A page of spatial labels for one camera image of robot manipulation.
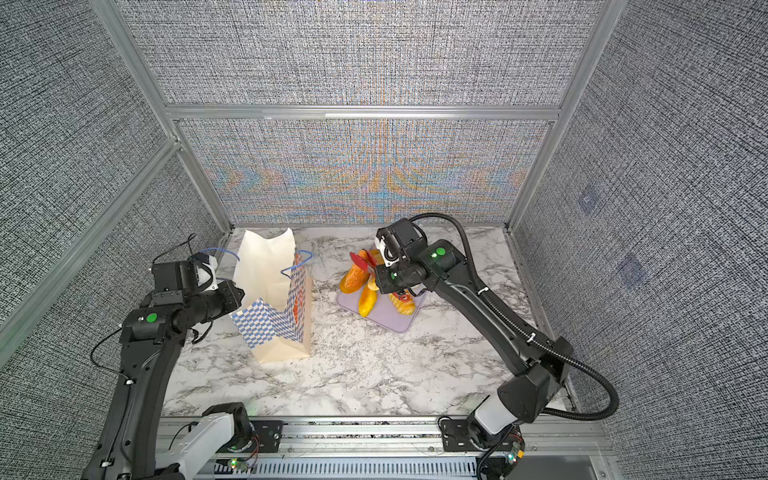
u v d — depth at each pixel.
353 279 0.83
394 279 0.62
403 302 0.94
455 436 0.73
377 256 0.66
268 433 0.74
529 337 0.41
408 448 0.73
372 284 0.92
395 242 0.56
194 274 0.56
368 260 0.81
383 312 0.95
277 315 0.71
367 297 0.94
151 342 0.44
